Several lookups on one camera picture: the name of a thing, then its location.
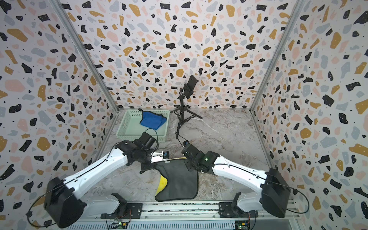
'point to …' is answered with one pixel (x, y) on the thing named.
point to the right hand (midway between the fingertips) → (190, 160)
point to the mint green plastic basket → (130, 128)
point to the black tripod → (182, 113)
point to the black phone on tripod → (189, 87)
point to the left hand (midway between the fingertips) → (156, 160)
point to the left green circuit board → (118, 225)
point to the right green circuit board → (241, 224)
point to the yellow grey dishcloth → (177, 182)
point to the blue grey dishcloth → (152, 120)
